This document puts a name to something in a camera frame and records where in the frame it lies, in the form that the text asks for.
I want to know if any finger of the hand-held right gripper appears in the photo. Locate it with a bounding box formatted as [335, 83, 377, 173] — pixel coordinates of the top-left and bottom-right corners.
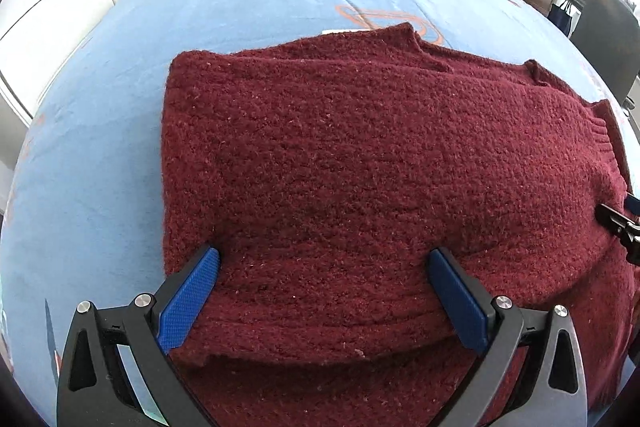
[595, 194, 640, 266]

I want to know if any dark red knit sweater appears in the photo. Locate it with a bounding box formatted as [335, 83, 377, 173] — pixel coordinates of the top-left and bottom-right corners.
[160, 22, 639, 427]

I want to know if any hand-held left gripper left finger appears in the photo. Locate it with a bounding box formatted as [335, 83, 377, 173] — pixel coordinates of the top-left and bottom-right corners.
[56, 246, 221, 427]

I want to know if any black chair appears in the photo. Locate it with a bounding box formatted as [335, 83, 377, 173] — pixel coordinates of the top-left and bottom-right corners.
[570, 0, 640, 104]

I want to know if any blue printed bed sheet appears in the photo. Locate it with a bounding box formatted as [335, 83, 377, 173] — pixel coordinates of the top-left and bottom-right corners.
[0, 0, 640, 427]

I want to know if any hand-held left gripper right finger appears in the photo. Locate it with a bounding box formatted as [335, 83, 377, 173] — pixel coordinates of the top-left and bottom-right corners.
[427, 248, 589, 427]

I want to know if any dark shopping bag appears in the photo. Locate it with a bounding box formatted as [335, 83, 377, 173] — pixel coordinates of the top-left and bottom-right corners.
[547, 0, 581, 38]

